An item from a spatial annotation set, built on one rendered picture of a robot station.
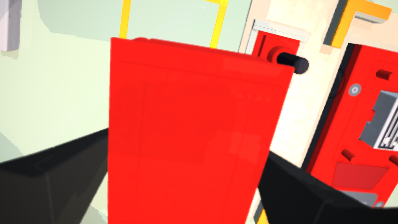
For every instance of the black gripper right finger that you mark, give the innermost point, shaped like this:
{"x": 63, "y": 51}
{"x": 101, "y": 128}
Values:
{"x": 290, "y": 195}

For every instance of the yellow rectangular outline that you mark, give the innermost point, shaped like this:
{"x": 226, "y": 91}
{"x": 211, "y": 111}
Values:
{"x": 217, "y": 29}

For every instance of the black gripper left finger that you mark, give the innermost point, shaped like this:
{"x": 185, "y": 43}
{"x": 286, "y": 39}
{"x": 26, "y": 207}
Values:
{"x": 55, "y": 185}

